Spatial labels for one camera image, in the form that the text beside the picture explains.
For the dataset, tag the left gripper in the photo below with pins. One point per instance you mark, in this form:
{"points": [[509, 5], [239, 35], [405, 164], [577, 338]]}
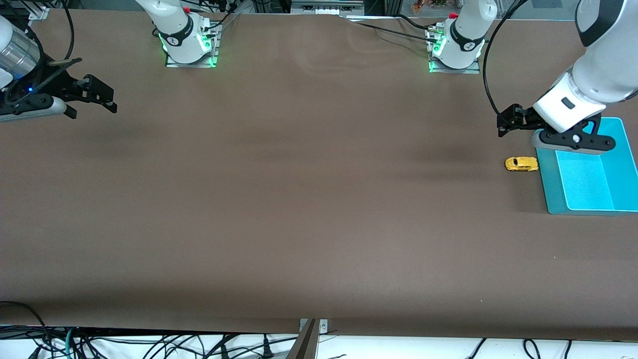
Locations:
{"points": [[523, 118]]}

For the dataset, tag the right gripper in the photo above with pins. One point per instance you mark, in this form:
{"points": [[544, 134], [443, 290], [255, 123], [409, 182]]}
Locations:
{"points": [[59, 86]]}

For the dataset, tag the yellow toy beetle car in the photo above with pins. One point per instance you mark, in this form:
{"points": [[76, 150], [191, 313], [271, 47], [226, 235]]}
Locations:
{"points": [[522, 164]]}

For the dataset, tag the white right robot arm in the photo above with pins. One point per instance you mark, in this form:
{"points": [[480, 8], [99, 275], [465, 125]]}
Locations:
{"points": [[179, 35]]}

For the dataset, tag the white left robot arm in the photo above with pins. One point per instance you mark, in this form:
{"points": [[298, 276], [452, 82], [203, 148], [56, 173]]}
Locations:
{"points": [[466, 35]]}

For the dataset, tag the teal plastic bin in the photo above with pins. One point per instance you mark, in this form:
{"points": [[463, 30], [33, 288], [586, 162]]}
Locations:
{"points": [[588, 184]]}

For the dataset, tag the orange background clutter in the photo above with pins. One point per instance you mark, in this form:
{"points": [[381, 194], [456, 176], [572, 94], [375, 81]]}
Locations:
{"points": [[428, 5]]}

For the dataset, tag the grey background device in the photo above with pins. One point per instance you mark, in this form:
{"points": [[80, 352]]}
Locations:
{"points": [[326, 7]]}

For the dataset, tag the dark metal strut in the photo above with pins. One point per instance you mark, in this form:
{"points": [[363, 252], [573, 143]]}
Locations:
{"points": [[304, 344]]}

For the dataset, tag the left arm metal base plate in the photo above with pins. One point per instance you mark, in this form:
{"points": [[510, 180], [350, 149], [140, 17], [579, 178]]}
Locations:
{"points": [[458, 71]]}

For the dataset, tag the aluminium frame profile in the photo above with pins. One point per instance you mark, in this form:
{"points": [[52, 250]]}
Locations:
{"points": [[39, 12]]}

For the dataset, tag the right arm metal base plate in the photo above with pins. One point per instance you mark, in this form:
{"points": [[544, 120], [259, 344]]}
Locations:
{"points": [[192, 65]]}

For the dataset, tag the small metal edge bracket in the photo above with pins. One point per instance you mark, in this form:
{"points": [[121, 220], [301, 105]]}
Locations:
{"points": [[323, 326]]}

